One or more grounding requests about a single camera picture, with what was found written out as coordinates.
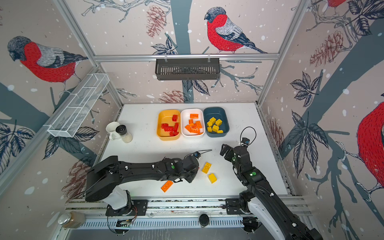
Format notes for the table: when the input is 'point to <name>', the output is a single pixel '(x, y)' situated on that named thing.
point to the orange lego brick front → (166, 186)
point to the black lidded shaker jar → (122, 130)
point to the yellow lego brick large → (207, 167)
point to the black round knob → (204, 219)
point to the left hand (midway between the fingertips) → (195, 173)
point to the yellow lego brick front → (212, 178)
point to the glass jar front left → (72, 220)
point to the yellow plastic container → (168, 125)
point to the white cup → (111, 127)
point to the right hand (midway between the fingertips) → (227, 149)
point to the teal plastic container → (216, 121)
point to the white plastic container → (185, 117)
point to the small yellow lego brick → (215, 128)
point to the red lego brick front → (173, 133)
